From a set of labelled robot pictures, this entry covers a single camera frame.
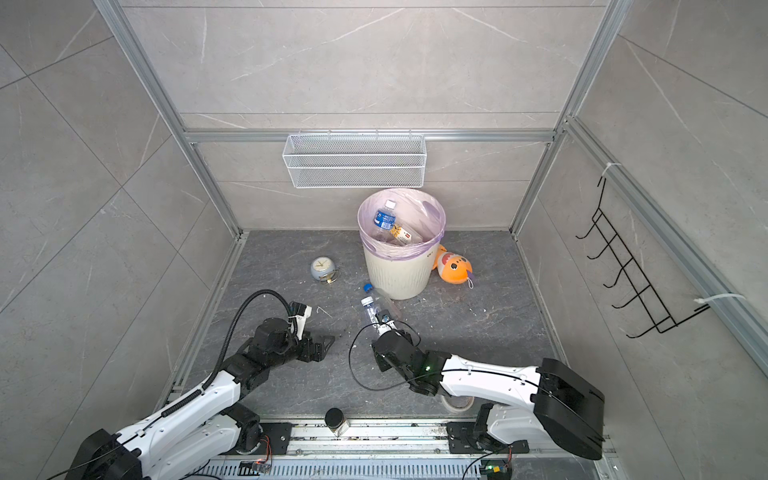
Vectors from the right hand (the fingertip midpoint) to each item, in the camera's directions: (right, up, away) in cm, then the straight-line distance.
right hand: (380, 337), depth 82 cm
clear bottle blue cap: (-3, +7, +2) cm, 8 cm away
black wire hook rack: (+58, +14, -19) cm, 63 cm away
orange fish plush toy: (+24, +19, +16) cm, 34 cm away
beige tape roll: (+20, -18, -4) cm, 27 cm away
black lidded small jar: (-10, -15, -14) cm, 23 cm away
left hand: (-17, +2, +1) cm, 17 cm away
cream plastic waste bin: (+6, +16, +7) cm, 19 cm away
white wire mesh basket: (-7, +56, +19) cm, 60 cm away
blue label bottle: (+1, +35, +11) cm, 37 cm away
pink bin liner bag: (+12, +37, +14) cm, 41 cm away
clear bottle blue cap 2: (-3, +10, -1) cm, 10 cm away
